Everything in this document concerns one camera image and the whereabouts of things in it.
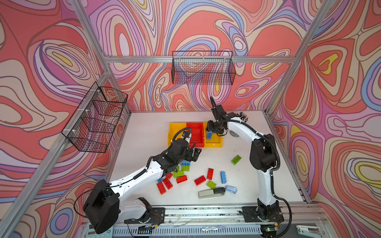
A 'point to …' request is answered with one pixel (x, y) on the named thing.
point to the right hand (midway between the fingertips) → (211, 132)
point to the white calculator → (91, 233)
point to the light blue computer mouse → (231, 189)
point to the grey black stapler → (215, 192)
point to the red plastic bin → (197, 134)
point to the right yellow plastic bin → (216, 141)
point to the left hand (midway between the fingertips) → (193, 146)
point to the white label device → (308, 231)
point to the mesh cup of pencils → (243, 117)
